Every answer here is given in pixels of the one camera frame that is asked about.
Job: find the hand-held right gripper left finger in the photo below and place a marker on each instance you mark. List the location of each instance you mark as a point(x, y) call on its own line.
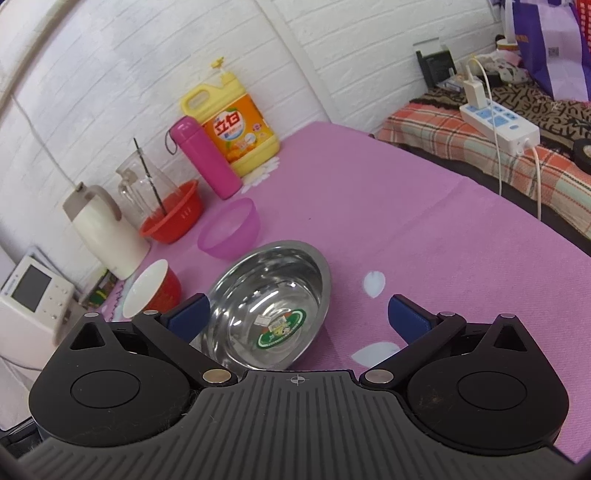
point(191, 314)

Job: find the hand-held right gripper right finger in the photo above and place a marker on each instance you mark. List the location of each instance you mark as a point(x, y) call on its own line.
point(406, 316)

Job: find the stainless steel bowl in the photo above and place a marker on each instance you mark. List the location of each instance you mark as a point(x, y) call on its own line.
point(268, 295)

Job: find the red and white bowl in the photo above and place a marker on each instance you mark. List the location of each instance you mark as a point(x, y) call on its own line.
point(150, 288)

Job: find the pink floral tablecloth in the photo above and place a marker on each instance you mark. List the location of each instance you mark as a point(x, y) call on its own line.
point(415, 230)

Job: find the purple plastic bowl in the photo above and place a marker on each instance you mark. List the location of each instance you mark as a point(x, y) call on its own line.
point(228, 230)

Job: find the red plastic basin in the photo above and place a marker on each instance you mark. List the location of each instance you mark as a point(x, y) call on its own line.
point(178, 217)

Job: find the white thermos jug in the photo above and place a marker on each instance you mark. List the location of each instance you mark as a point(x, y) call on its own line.
point(111, 230)

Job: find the glass pitcher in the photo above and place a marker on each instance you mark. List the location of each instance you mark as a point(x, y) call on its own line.
point(138, 189)

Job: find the black stirring stick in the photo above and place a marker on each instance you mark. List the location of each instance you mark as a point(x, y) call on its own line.
point(150, 177)

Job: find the pink water bottle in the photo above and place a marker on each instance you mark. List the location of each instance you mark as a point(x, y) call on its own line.
point(207, 157)

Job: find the white appliance with screen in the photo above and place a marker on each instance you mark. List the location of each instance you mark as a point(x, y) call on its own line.
point(27, 314)

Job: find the yellow detergent bottle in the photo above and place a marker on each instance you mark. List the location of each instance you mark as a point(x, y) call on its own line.
point(240, 131)

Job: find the plaid blanket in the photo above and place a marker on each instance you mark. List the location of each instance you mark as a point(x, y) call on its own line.
point(429, 124)

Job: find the white power strip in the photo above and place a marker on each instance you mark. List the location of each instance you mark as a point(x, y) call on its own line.
point(501, 124)

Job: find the white charger plug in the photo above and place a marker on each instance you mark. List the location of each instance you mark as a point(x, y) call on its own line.
point(473, 87)

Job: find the black tape roll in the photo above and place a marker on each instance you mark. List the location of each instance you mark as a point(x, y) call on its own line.
point(582, 154)

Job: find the dark patterned cloth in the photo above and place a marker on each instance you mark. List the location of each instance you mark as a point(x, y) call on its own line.
point(521, 97)

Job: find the black box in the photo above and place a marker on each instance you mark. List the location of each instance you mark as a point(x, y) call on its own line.
point(436, 67)

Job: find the purple bag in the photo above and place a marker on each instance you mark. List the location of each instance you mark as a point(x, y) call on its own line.
point(554, 41)

